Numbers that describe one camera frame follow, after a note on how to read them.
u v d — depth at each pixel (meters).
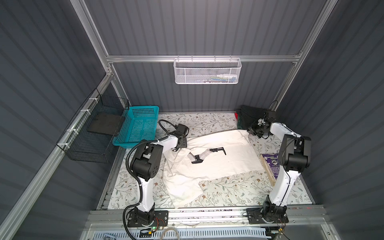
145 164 0.53
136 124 1.14
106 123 0.78
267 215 0.68
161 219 0.72
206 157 0.96
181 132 0.83
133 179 0.53
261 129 0.87
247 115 1.08
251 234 0.70
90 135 0.71
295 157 0.55
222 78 0.92
